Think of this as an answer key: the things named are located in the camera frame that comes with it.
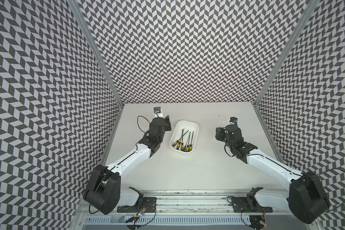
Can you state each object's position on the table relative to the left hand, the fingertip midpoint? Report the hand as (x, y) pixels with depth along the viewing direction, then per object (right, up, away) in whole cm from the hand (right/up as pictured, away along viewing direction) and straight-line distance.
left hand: (165, 117), depth 84 cm
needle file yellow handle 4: (+16, -19, +11) cm, 27 cm away
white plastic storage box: (+6, -12, +14) cm, 20 cm away
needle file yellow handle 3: (+12, -20, +10) cm, 25 cm away
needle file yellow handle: (+6, -17, +11) cm, 21 cm away
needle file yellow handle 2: (+10, -18, +13) cm, 24 cm away
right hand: (+32, -9, +2) cm, 33 cm away
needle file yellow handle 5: (+7, -19, +10) cm, 23 cm away
